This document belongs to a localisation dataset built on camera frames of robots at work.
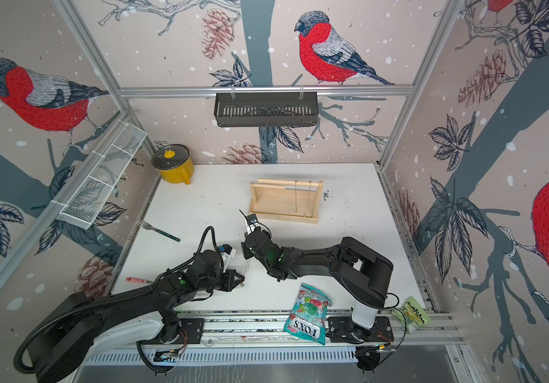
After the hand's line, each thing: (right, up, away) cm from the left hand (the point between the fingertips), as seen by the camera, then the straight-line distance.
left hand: (247, 276), depth 82 cm
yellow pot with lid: (-37, +42, +25) cm, 61 cm away
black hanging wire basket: (+5, +66, +24) cm, 71 cm away
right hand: (-1, +15, +4) cm, 15 cm away
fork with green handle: (-46, +14, +18) cm, 51 cm away
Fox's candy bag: (+21, -9, -8) cm, 24 cm away
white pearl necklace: (-1, +1, +1) cm, 2 cm away
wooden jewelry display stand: (+14, +25, +25) cm, 38 cm away
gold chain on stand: (+23, +23, +24) cm, 40 cm away
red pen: (-40, -2, +2) cm, 40 cm away
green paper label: (+56, -11, -6) cm, 58 cm away
